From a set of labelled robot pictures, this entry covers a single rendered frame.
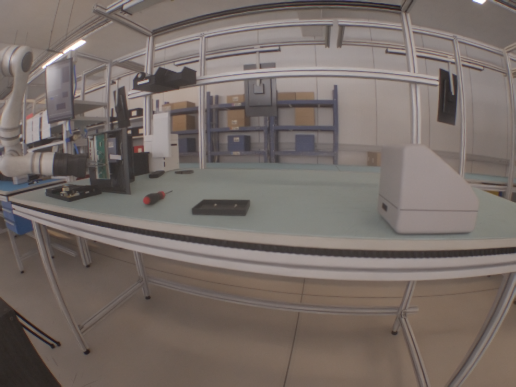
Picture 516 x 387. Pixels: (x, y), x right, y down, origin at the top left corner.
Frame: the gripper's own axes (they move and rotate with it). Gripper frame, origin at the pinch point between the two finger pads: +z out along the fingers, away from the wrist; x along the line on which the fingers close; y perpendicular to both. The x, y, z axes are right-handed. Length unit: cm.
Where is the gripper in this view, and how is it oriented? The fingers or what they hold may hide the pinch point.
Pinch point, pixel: (104, 164)
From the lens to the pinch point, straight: 88.9
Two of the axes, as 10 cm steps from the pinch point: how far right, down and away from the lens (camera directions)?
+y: 5.7, 4.1, -7.1
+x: 2.9, -9.1, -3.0
